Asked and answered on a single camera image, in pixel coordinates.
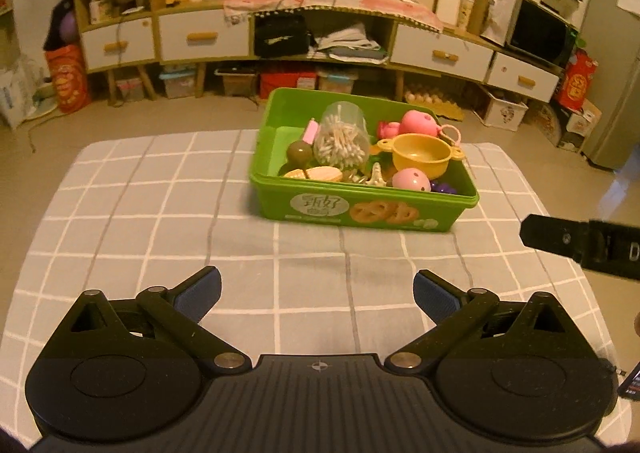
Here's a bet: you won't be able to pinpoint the olive brown plastic toy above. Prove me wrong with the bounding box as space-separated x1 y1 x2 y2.
280 139 316 174

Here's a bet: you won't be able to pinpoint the yellow toy pot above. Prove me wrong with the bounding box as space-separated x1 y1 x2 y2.
376 133 465 180

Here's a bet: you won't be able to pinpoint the orange toy pumpkin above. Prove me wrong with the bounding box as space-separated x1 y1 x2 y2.
282 164 344 184

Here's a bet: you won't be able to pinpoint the clear storage box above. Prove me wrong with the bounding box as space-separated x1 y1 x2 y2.
316 70 360 94

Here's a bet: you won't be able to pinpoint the white plastic bag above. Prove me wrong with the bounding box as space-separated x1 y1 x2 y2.
0 55 46 128

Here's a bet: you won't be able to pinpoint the smartphone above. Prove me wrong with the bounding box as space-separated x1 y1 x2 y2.
617 362 640 401

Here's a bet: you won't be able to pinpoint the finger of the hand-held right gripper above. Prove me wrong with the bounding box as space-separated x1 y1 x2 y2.
519 214 590 264

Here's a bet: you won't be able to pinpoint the grey checked blanket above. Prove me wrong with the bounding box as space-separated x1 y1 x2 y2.
0 129 621 453

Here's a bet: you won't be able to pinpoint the green plastic bin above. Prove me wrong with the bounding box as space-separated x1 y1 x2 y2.
249 87 480 233

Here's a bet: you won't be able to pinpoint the white drawer wooden handle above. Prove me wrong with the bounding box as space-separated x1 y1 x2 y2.
485 53 561 104
389 25 498 84
157 8 251 64
80 18 156 74

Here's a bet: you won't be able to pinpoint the pink pig toy with cord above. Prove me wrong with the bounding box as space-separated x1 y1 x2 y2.
400 109 463 146

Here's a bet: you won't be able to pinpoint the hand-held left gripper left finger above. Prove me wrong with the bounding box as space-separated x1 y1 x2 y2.
67 265 253 374

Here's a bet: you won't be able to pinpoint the tall printed cans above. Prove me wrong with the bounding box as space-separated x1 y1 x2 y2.
457 0 493 34

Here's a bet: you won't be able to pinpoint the red gift bag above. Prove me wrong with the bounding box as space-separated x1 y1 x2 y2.
554 50 600 108
44 44 92 114

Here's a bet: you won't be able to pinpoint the yellow egg tray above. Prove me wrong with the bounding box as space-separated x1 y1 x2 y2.
402 83 466 121

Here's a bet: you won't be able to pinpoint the clear box blue lid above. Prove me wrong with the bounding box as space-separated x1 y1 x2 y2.
159 70 198 100

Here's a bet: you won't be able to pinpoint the pink white cloth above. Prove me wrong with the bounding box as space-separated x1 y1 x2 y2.
222 0 445 31

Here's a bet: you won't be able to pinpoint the pile of folded clothes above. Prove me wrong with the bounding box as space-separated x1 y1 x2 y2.
307 23 390 64

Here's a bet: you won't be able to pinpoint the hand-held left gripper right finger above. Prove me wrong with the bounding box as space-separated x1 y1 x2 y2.
384 269 581 376

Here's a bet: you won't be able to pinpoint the red box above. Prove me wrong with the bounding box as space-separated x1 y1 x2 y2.
259 73 318 100

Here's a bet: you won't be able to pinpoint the clear cotton swab jar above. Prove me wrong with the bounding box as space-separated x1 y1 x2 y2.
312 102 371 170

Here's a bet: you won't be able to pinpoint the black microwave oven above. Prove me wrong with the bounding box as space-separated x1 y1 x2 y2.
505 0 581 66

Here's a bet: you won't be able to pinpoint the black bag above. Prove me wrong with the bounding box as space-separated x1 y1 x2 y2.
253 13 311 58

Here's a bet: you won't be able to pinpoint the dark storage box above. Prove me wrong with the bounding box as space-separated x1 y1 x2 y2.
215 67 258 98

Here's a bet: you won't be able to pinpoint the white printed crate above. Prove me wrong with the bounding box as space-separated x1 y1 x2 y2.
472 85 530 131

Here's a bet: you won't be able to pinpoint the pink capsule ball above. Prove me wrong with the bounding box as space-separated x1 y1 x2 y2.
391 168 432 192

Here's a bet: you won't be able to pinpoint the grey refrigerator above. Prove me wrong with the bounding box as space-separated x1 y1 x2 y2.
580 0 640 172

